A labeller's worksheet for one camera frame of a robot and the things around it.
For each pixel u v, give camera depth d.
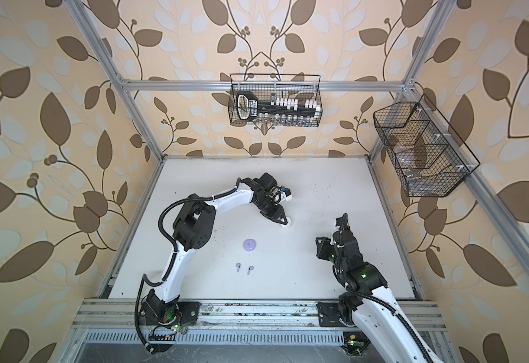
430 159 0.73
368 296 0.50
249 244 0.89
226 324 0.74
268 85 0.90
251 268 0.84
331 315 0.73
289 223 0.92
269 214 0.87
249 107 0.84
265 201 0.84
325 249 0.70
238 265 0.85
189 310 0.75
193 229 0.59
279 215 0.87
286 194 0.89
